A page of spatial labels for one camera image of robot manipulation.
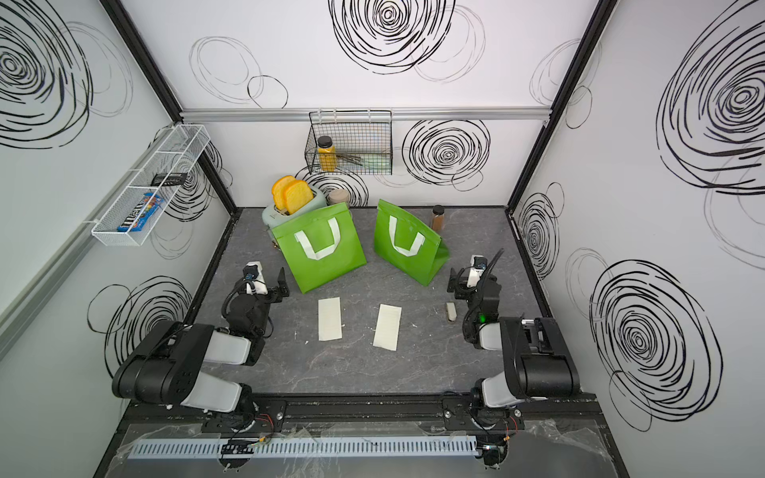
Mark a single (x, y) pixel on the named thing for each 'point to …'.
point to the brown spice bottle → (438, 219)
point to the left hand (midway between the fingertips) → (265, 270)
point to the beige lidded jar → (338, 196)
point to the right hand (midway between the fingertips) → (473, 270)
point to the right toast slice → (297, 194)
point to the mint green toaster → (273, 217)
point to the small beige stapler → (451, 311)
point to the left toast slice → (278, 191)
